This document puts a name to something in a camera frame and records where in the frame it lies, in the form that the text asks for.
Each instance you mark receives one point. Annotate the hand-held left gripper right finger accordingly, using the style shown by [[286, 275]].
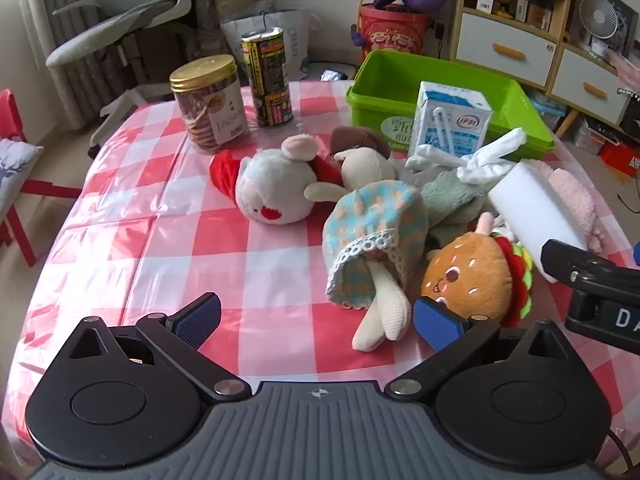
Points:
[[440, 322]]

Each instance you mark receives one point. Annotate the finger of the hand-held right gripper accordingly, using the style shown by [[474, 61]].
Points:
[[565, 257]]

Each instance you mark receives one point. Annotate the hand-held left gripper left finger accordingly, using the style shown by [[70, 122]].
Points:
[[195, 322]]

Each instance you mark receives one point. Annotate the white sponge block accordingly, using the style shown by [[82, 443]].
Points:
[[535, 210]]

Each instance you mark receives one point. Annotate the burger plush toy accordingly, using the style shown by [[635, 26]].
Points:
[[470, 270]]

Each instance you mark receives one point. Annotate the pink fluffy plush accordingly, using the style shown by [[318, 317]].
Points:
[[575, 195]]

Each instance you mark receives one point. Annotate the bunny doll with blue dress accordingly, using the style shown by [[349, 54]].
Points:
[[370, 220]]

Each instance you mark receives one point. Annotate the white soft cloth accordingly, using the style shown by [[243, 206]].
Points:
[[480, 165]]

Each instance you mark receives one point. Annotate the grey-green towel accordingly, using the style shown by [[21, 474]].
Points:
[[450, 195]]

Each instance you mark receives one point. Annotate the white santa bear plush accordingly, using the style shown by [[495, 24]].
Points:
[[270, 185]]

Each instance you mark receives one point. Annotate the brown eye mask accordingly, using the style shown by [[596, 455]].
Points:
[[355, 137]]

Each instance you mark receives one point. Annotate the green plastic bin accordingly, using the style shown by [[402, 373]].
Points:
[[390, 75]]

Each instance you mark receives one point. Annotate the red checked tablecloth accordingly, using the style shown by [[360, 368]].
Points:
[[175, 240]]

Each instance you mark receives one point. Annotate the clear storage box blue lid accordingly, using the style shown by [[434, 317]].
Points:
[[547, 110]]

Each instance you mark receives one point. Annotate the low wooden drawer cabinet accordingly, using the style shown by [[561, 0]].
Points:
[[590, 87]]

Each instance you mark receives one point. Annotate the white blue milk carton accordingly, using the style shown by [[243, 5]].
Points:
[[450, 125]]

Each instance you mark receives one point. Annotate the pink lace cloth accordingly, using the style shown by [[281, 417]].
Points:
[[627, 72]]

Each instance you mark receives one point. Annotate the gold lid cookie jar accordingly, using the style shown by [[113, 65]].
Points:
[[215, 110]]

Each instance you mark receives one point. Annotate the tall wooden shelf cabinet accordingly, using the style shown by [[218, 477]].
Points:
[[505, 50]]

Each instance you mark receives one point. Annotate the white deer print pillow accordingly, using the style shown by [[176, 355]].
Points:
[[15, 170]]

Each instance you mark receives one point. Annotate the dark framed picture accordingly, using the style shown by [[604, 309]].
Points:
[[625, 25]]

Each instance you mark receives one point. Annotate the white desk fan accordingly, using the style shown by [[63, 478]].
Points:
[[597, 15]]

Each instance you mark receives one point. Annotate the tall black drink can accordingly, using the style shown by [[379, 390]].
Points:
[[267, 85]]

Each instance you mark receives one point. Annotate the red chair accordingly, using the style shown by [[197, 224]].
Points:
[[10, 110]]

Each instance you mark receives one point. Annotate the red printed bucket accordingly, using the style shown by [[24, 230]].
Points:
[[395, 27]]

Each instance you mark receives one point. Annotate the white paper bag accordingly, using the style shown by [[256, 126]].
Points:
[[295, 35]]

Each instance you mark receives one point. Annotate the clear plastic bag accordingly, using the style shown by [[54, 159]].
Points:
[[250, 2]]

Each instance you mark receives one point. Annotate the grey curtain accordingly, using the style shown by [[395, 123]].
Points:
[[45, 10]]

